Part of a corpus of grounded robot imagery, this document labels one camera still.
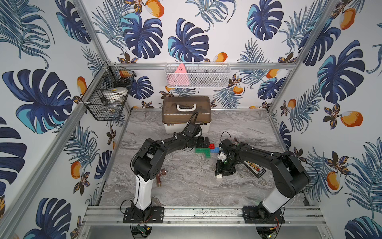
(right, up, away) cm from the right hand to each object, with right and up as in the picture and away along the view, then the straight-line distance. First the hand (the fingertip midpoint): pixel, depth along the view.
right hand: (218, 173), depth 87 cm
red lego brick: (-3, +15, +8) cm, 17 cm away
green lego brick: (-9, +12, +8) cm, 17 cm away
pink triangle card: (-23, +58, +4) cm, 62 cm away
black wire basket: (-63, +44, -5) cm, 77 cm away
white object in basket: (-56, +44, -7) cm, 72 cm away
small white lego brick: (0, -1, -1) cm, 2 cm away
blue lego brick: (0, +12, +10) cm, 16 cm away
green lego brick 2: (-5, +10, +7) cm, 13 cm away
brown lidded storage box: (-25, +37, +9) cm, 46 cm away
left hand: (-8, +18, +8) cm, 22 cm away
